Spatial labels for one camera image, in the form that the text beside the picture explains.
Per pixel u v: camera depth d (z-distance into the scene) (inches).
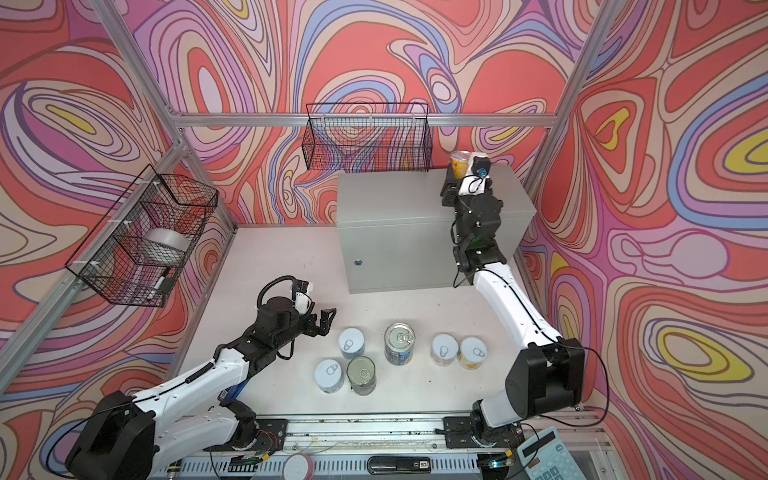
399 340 30.4
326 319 30.1
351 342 33.1
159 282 28.6
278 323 25.3
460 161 26.2
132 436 15.6
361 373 28.9
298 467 25.7
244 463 28.2
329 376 30.7
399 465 26.0
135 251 29.3
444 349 32.3
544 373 16.2
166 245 27.8
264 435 28.7
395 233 43.8
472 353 32.3
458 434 28.3
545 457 27.1
